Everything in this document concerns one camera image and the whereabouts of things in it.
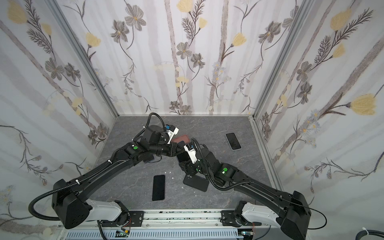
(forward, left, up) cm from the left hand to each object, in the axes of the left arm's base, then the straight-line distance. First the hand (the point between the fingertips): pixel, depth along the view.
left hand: (182, 146), depth 72 cm
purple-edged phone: (+19, -35, -25) cm, 47 cm away
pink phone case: (+24, 0, -27) cm, 36 cm away
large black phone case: (-9, -8, -25) cm, 28 cm away
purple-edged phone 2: (-12, +14, -25) cm, 31 cm away
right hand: (-5, 0, -3) cm, 6 cm away
